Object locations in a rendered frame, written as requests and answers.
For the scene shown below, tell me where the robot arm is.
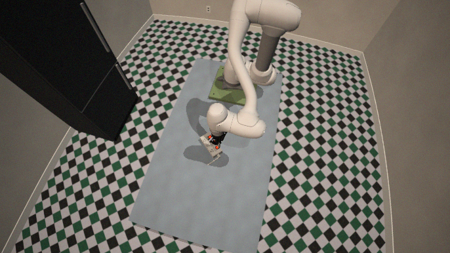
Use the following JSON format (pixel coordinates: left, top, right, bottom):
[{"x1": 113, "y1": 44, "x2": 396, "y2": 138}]
[{"x1": 207, "y1": 0, "x2": 302, "y2": 138}]

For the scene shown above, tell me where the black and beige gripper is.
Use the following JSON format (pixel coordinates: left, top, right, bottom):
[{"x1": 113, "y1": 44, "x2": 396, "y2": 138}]
[{"x1": 208, "y1": 132, "x2": 227, "y2": 148}]

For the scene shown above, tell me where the beige power strip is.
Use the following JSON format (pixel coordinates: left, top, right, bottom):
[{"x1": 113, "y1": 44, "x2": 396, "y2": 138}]
[{"x1": 200, "y1": 132, "x2": 222, "y2": 165}]

